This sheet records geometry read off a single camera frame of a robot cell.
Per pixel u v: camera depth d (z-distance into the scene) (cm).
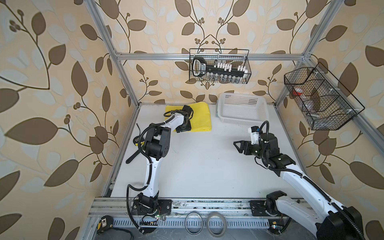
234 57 91
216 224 71
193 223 71
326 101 73
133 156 91
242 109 116
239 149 73
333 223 38
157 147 59
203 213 74
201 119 107
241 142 72
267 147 61
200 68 86
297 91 81
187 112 81
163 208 74
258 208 73
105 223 68
